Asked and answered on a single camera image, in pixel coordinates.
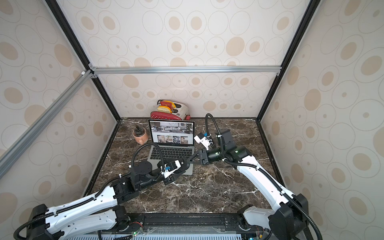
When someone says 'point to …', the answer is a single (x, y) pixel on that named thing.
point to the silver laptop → (175, 138)
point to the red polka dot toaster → (170, 110)
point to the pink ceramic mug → (142, 139)
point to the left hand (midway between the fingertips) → (183, 165)
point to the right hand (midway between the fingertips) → (189, 165)
